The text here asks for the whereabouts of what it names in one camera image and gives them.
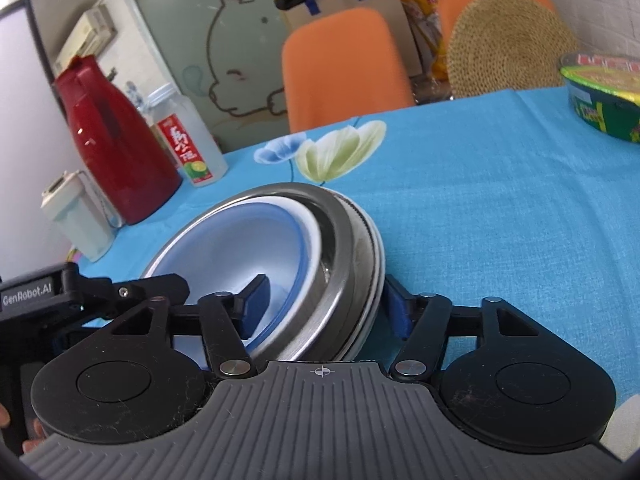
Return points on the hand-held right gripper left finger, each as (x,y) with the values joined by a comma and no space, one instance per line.
(255,305)

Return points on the person's left hand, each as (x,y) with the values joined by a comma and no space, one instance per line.
(34,437)

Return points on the woven straw seat cushion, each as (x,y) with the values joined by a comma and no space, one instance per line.
(510,45)

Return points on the white floral oval plate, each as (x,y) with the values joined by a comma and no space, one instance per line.
(377,290)

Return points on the blue floral tablecloth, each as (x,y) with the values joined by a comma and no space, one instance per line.
(500,200)

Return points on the white travel tumbler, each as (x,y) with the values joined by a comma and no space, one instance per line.
(80,215)

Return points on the yellow snack bag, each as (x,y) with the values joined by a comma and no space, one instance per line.
(430,20)

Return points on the green instant noodle bowl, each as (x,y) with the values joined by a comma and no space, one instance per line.
(605,100)

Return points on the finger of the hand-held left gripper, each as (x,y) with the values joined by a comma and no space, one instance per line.
(145,290)

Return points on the clear red-label drink bottle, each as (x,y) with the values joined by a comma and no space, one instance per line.
(192,140)

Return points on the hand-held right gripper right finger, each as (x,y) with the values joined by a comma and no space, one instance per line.
(397,310)

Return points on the red thermos jug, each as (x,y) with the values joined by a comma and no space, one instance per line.
(117,145)

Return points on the translucent blue bowl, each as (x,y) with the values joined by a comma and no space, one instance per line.
(235,255)

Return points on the wall air conditioner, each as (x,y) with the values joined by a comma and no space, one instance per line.
(85,35)

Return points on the kraft paper bag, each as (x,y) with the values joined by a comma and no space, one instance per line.
(395,15)

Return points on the stainless steel bowl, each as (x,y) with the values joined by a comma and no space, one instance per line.
(330,280)

